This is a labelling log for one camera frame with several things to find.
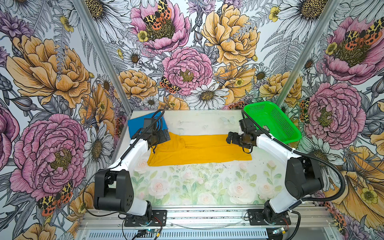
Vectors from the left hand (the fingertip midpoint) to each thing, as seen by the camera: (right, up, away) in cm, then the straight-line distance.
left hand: (161, 142), depth 89 cm
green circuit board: (-1, -39, -18) cm, 43 cm away
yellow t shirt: (+7, -5, +10) cm, 14 cm away
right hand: (+43, -2, +2) cm, 43 cm away
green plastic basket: (+80, +12, +26) cm, 85 cm away
